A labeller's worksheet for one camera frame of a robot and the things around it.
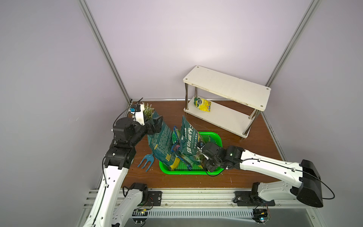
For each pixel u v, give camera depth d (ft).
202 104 3.48
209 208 2.34
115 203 1.29
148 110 3.00
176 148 2.38
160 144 2.32
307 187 1.23
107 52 2.94
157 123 1.93
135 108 1.78
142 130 1.89
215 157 1.81
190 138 2.38
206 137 2.80
